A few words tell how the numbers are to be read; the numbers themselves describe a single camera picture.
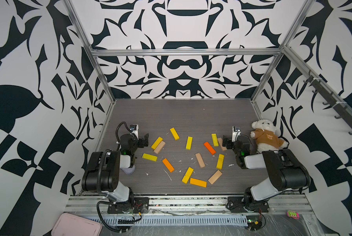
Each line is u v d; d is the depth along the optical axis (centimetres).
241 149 74
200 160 89
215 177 83
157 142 96
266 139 91
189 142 96
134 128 82
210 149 94
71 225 69
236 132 82
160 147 94
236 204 74
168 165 87
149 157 89
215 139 97
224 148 92
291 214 70
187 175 83
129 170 83
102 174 42
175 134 99
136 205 73
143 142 85
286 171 46
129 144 72
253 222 71
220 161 88
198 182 81
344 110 55
